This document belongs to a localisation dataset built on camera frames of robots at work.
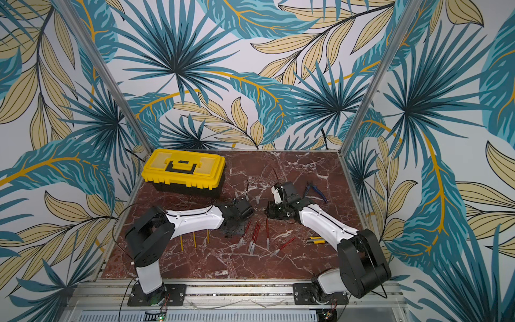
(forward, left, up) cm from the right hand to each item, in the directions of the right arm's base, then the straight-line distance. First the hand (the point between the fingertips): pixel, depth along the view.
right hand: (266, 211), depth 87 cm
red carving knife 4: (-9, 0, -8) cm, 13 cm away
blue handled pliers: (+17, -23, -7) cm, 30 cm away
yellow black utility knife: (-11, -21, -8) cm, 25 cm away
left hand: (-6, +13, -8) cm, 16 cm away
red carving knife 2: (-5, +5, -10) cm, 12 cm away
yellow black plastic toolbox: (+14, +32, +9) cm, 36 cm away
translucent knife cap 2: (+11, +4, -8) cm, 14 cm away
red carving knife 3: (-13, +6, -7) cm, 16 cm away
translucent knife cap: (+12, +9, -8) cm, 17 cm away
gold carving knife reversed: (-9, +31, -7) cm, 33 cm away
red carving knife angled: (-15, -4, -8) cm, 17 cm away
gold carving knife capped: (-7, +26, -7) cm, 28 cm away
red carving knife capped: (+27, -7, -8) cm, 29 cm away
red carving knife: (-9, +11, -7) cm, 16 cm away
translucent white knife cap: (+13, +14, -7) cm, 21 cm away
